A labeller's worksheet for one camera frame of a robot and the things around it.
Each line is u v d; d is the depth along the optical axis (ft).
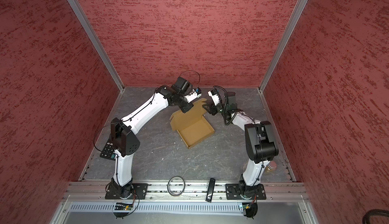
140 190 2.44
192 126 3.21
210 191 2.37
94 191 2.50
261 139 1.76
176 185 2.54
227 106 2.49
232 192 2.42
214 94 2.67
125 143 1.62
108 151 2.80
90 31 2.86
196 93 2.49
